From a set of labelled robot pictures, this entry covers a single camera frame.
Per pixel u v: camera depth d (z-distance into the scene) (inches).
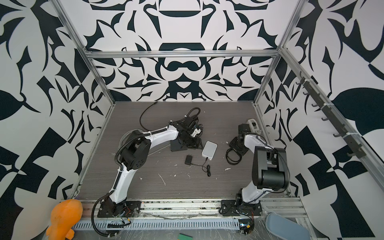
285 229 27.4
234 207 28.8
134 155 21.8
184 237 26.1
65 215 26.1
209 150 37.1
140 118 43.6
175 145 37.8
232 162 35.3
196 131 35.8
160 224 28.1
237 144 32.1
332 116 21.7
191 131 32.9
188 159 35.3
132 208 29.0
